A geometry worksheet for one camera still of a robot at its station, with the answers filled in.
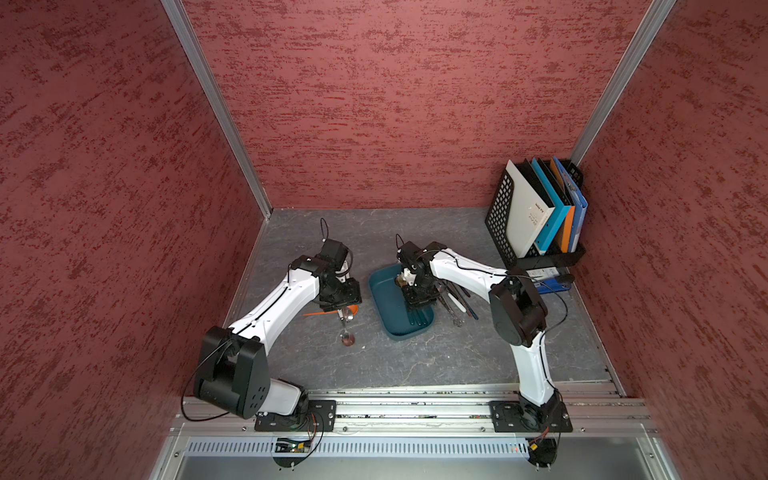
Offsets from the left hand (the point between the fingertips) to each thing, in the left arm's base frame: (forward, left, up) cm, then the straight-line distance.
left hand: (351, 307), depth 83 cm
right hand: (+3, -19, -7) cm, 21 cm away
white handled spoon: (+6, -34, -10) cm, 36 cm away
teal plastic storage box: (+6, -11, -11) cm, 16 cm away
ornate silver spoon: (0, -32, -9) cm, 33 cm away
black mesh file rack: (+34, -51, -1) cm, 61 cm away
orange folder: (+21, -62, +18) cm, 68 cm away
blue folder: (+24, -66, +18) cm, 72 cm away
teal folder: (+21, -59, +19) cm, 65 cm away
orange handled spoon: (-1, +9, -3) cm, 10 cm away
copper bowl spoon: (-6, +1, -8) cm, 10 cm away
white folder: (+25, -53, +14) cm, 60 cm away
